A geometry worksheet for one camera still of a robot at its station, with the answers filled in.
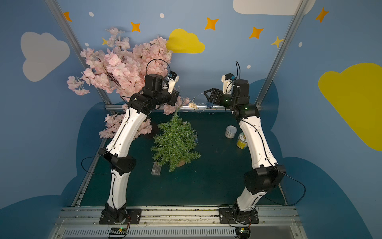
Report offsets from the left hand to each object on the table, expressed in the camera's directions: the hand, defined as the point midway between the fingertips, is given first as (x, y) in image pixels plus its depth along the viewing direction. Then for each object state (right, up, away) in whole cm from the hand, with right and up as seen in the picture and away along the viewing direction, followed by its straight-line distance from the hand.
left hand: (177, 89), depth 76 cm
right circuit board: (+33, -72, -2) cm, 80 cm away
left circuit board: (-30, -72, -2) cm, 78 cm away
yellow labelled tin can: (+41, -29, +21) cm, 54 cm away
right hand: (+18, -2, -2) cm, 18 cm away
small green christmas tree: (-1, -28, -3) cm, 28 cm away
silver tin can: (+35, -22, +28) cm, 50 cm away
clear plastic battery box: (-14, -45, +15) cm, 50 cm away
